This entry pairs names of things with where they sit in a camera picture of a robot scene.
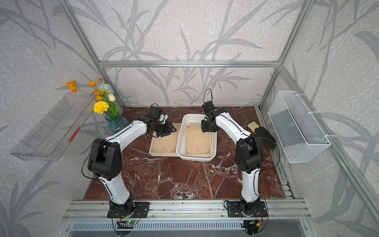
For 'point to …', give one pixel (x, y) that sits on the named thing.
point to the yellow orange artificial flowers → (104, 98)
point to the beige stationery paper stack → (197, 143)
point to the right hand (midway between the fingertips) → (205, 128)
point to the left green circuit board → (126, 224)
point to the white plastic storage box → (183, 119)
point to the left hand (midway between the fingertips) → (174, 130)
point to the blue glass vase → (116, 123)
